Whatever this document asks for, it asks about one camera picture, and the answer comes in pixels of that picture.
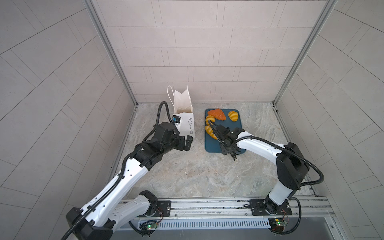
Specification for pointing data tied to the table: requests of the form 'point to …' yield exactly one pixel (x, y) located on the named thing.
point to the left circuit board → (152, 226)
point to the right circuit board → (280, 222)
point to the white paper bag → (183, 108)
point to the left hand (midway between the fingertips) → (189, 135)
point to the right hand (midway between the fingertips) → (226, 150)
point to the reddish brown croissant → (217, 114)
